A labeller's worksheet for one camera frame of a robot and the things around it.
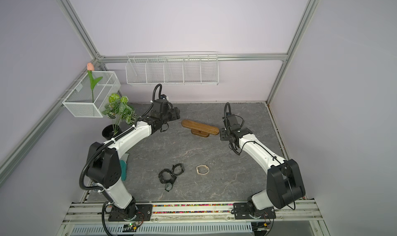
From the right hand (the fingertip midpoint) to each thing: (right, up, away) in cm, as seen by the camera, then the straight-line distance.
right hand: (226, 131), depth 89 cm
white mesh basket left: (-77, +19, -4) cm, 79 cm away
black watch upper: (-29, -20, -1) cm, 35 cm away
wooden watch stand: (-15, 0, +8) cm, 17 cm away
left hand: (-29, +11, +1) cm, 32 cm away
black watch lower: (-34, -25, -4) cm, 42 cm away
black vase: (-66, 0, -2) cm, 66 cm away
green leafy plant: (-57, +13, -10) cm, 59 cm away
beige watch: (-14, -20, -1) cm, 24 cm away
